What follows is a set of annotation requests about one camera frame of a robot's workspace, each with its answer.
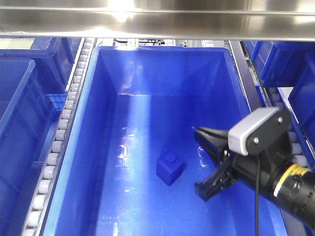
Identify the blue plastic box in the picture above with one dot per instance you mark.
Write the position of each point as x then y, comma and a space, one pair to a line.
169, 169

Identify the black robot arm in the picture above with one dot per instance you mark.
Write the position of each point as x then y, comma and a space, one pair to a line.
302, 196

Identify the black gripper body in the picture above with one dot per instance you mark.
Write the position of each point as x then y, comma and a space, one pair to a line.
253, 169

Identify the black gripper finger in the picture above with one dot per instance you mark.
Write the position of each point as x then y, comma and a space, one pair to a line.
212, 141
216, 183

